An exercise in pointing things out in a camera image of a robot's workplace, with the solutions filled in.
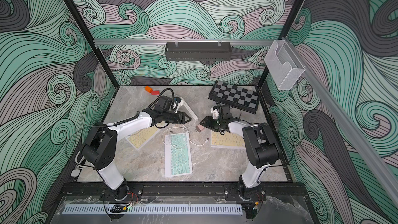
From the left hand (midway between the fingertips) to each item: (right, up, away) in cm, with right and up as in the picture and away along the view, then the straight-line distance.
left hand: (188, 118), depth 86 cm
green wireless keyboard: (-6, -21, -1) cm, 22 cm away
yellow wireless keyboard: (+24, -14, +4) cm, 28 cm away
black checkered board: (+39, +12, +21) cm, 46 cm away
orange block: (-32, +18, +32) cm, 49 cm away
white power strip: (0, +4, +15) cm, 15 cm away
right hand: (+10, -5, +8) cm, 14 cm away
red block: (-27, +16, +32) cm, 45 cm away
